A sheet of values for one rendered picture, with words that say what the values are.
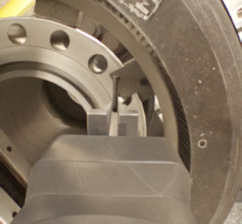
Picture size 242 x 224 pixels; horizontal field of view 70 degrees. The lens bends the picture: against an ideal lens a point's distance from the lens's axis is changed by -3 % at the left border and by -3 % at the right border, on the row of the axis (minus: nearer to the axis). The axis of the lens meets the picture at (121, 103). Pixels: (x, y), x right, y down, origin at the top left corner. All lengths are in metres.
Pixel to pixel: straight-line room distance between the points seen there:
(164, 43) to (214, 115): 0.10
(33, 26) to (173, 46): 0.25
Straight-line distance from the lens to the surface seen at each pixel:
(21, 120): 0.59
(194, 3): 0.21
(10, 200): 0.33
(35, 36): 0.35
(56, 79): 0.34
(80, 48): 0.33
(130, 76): 0.32
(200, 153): 0.25
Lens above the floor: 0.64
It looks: 14 degrees down
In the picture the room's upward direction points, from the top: 34 degrees counter-clockwise
